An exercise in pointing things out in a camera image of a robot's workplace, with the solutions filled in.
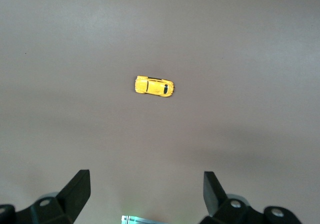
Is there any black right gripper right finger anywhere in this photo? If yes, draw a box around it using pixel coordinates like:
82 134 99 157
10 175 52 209
199 171 303 224

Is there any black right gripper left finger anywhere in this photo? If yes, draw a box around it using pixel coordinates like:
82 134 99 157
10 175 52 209
0 169 91 224

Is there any yellow beetle toy car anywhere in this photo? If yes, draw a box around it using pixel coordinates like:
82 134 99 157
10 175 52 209
134 75 175 98

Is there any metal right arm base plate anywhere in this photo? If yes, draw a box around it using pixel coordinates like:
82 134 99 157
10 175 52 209
121 215 157 224

